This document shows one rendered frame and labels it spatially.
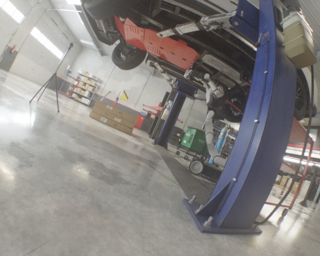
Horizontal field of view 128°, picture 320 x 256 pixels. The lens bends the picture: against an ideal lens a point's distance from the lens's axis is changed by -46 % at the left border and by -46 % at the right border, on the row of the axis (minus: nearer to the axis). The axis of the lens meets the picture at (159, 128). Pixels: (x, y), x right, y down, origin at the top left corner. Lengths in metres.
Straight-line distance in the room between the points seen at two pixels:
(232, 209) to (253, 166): 0.21
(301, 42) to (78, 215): 1.17
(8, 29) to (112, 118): 7.73
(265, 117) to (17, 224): 0.93
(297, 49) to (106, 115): 3.40
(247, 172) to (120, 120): 3.03
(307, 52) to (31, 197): 1.26
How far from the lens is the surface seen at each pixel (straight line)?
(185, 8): 1.76
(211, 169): 1.91
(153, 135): 5.43
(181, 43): 2.19
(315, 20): 5.16
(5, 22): 9.05
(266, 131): 0.72
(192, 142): 3.22
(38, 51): 10.74
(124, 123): 3.35
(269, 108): 0.74
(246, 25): 1.42
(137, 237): 0.47
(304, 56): 0.93
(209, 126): 2.12
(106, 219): 0.48
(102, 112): 3.47
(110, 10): 1.78
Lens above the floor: 0.31
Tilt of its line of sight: 2 degrees up
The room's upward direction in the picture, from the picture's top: 23 degrees clockwise
